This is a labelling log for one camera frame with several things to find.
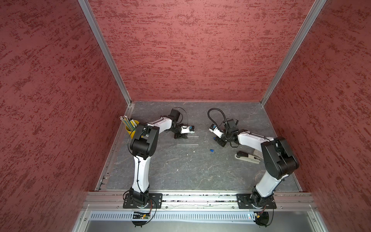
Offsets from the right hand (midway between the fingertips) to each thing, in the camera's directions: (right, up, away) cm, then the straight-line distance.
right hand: (216, 139), depth 97 cm
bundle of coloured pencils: (-58, +12, -7) cm, 60 cm away
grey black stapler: (+15, -9, -9) cm, 19 cm away
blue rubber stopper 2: (-2, +1, -1) cm, 2 cm away
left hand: (-22, +2, +4) cm, 23 cm away
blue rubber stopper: (-4, -6, -4) cm, 8 cm away
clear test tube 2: (-20, -3, -2) cm, 21 cm away
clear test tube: (-16, +2, +4) cm, 17 cm away
